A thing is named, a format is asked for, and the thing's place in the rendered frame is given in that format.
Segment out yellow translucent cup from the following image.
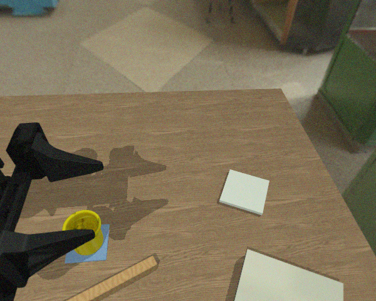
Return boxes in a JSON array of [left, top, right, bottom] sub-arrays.
[[62, 210, 103, 255]]

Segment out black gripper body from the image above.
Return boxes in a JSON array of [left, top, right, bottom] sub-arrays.
[[0, 122, 46, 301]]

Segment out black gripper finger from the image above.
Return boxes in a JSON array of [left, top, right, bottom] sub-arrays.
[[31, 132, 103, 182], [0, 230, 95, 288]]

